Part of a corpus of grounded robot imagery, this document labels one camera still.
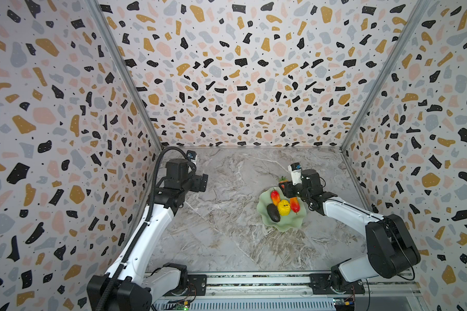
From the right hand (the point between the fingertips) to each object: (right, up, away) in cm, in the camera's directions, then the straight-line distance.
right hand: (281, 179), depth 90 cm
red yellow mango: (-2, -9, +4) cm, 10 cm away
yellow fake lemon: (+1, -13, 0) cm, 13 cm away
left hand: (-38, +5, -12) cm, 40 cm away
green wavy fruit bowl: (+3, -20, 0) cm, 20 cm away
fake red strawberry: (+1, 0, 0) cm, 1 cm away
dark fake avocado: (-3, -15, 0) cm, 16 cm away
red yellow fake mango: (+6, -11, 0) cm, 13 cm away
